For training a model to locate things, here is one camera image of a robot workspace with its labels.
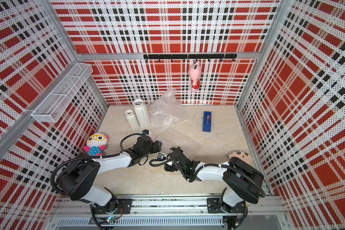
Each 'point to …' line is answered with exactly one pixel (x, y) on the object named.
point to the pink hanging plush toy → (195, 71)
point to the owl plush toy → (96, 143)
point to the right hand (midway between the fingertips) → (171, 153)
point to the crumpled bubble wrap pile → (167, 110)
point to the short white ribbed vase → (132, 119)
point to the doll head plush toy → (243, 155)
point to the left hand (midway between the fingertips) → (160, 144)
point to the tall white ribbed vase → (142, 113)
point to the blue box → (207, 121)
